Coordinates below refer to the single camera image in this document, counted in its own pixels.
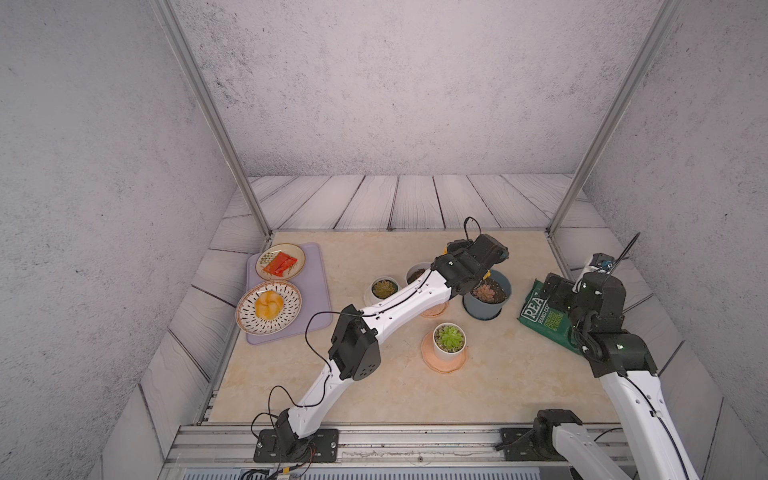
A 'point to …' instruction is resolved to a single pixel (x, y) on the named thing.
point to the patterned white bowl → (245, 308)
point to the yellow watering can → (488, 274)
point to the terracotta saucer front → (441, 366)
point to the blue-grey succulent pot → (488, 297)
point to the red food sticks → (280, 263)
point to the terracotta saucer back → (435, 310)
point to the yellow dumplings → (269, 305)
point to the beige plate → (267, 255)
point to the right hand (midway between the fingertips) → (570, 280)
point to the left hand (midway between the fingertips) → (461, 245)
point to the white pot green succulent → (449, 340)
